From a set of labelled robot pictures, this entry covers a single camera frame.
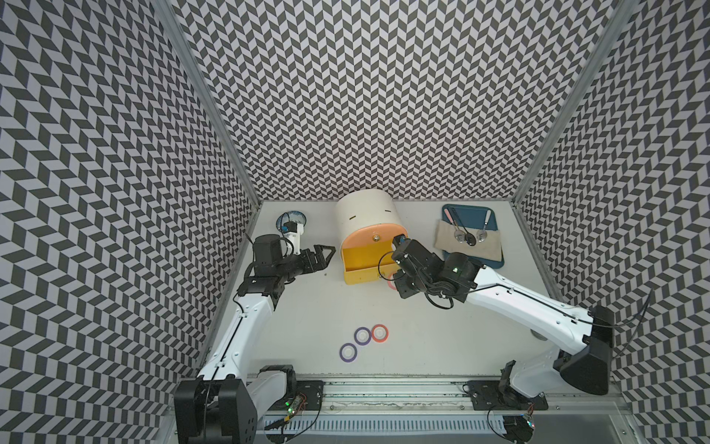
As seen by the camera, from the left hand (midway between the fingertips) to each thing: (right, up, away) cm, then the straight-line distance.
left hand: (324, 253), depth 80 cm
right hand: (+23, -7, -5) cm, 25 cm away
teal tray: (+57, +12, +35) cm, 68 cm away
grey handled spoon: (+57, +4, +25) cm, 62 cm away
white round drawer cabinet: (+13, +9, +2) cm, 16 cm away
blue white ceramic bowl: (-18, +12, +29) cm, 36 cm away
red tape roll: (+17, -25, +3) cm, 30 cm away
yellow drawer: (+13, -3, -5) cm, 14 cm away
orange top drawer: (+14, +5, +2) cm, 15 cm away
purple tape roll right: (+11, -25, +3) cm, 28 cm away
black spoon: (+52, +3, +26) cm, 58 cm away
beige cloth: (+58, -1, +21) cm, 62 cm away
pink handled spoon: (+48, +4, +26) cm, 55 cm away
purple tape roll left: (+7, -29, +1) cm, 30 cm away
